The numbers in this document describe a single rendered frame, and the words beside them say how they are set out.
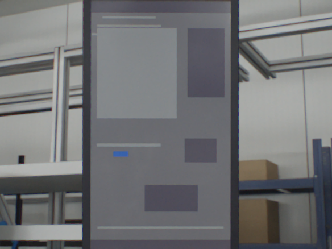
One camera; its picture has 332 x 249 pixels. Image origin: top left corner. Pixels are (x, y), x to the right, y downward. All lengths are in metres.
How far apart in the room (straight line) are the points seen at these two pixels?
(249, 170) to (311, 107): 0.80
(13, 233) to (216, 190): 0.71
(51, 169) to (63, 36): 4.40
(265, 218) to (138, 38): 3.25
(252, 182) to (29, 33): 3.01
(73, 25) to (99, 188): 4.86
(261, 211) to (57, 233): 2.85
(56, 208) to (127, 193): 1.05
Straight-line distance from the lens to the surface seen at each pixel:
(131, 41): 1.11
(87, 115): 1.10
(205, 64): 1.10
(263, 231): 4.26
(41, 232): 1.59
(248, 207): 4.30
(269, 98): 4.87
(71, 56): 2.22
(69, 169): 1.56
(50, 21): 6.09
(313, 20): 1.99
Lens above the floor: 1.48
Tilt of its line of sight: 11 degrees up
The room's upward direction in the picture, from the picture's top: straight up
